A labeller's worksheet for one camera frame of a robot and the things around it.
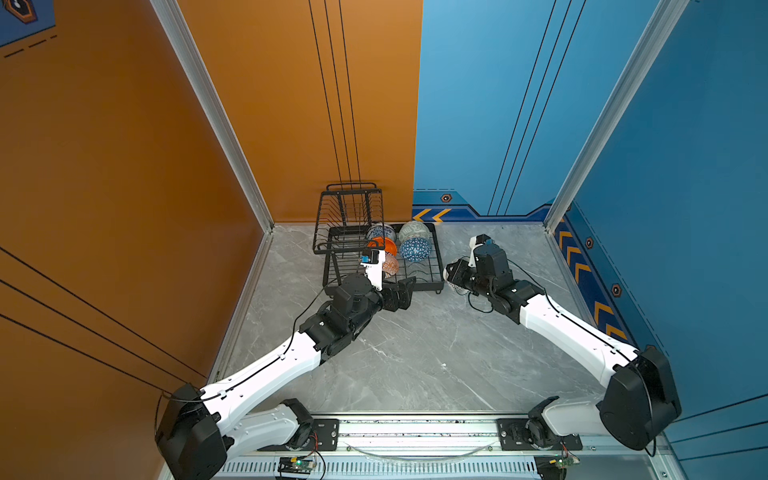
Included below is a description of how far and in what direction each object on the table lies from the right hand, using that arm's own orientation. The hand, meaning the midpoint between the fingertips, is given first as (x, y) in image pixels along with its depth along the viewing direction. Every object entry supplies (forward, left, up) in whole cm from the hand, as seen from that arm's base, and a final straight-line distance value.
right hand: (441, 264), depth 83 cm
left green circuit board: (-44, +36, -21) cm, 60 cm away
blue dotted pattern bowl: (+20, +6, -17) cm, 27 cm away
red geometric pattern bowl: (+12, +15, -15) cm, 25 cm away
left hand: (-7, +11, +6) cm, 14 cm away
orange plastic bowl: (+18, +17, -10) cm, 27 cm away
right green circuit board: (-43, -27, -21) cm, 55 cm away
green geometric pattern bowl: (+28, +6, -15) cm, 33 cm away
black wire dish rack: (+25, +29, -13) cm, 40 cm away
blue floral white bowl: (+27, +19, -14) cm, 36 cm away
